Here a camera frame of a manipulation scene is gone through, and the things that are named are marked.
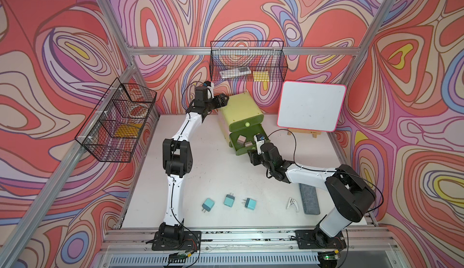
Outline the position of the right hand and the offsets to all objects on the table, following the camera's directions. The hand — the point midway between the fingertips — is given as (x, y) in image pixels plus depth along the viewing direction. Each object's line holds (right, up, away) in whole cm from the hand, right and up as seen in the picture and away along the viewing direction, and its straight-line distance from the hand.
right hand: (254, 153), depth 92 cm
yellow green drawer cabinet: (-7, +17, -2) cm, 19 cm away
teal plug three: (-2, -22, -9) cm, 24 cm away
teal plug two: (-13, -21, -8) cm, 26 cm away
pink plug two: (-3, +5, +2) cm, 6 cm away
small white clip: (+17, -21, -9) cm, 28 cm away
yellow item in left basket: (-53, +12, -20) cm, 58 cm away
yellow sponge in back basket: (+4, +40, 0) cm, 40 cm away
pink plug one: (-6, +7, +4) cm, 10 cm away
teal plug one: (-22, -22, -11) cm, 33 cm away
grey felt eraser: (+25, -21, -9) cm, 34 cm away
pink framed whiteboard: (+34, +26, +10) cm, 43 cm away
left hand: (-15, +30, +7) cm, 34 cm away
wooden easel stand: (+38, +10, +14) cm, 41 cm away
